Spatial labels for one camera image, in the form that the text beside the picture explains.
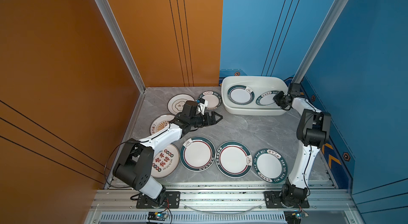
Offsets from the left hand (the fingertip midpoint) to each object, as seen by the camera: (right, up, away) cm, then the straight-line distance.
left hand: (217, 117), depth 84 cm
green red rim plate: (-11, -21, +4) cm, 24 cm away
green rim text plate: (+37, +11, +31) cm, 49 cm away
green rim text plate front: (+30, -28, +5) cm, 41 cm away
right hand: (+38, +12, +22) cm, 46 cm away
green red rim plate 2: (+9, -23, +2) cm, 24 cm away
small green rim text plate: (-2, +11, +30) cm, 32 cm away
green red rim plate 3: (+18, +13, +29) cm, 37 cm away
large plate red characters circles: (-28, -24, +1) cm, 37 cm away
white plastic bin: (+34, +21, +36) cm, 54 cm away
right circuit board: (+33, -43, -13) cm, 56 cm away
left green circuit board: (-28, -43, -13) cm, 53 cm away
